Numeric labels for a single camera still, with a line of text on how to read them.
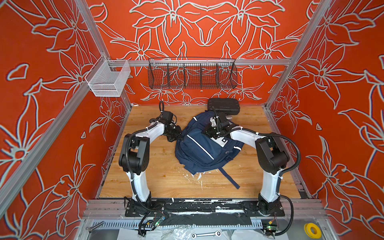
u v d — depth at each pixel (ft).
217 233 2.20
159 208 2.26
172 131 2.72
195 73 3.20
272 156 1.67
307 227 2.20
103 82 2.91
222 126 2.49
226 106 3.70
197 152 2.80
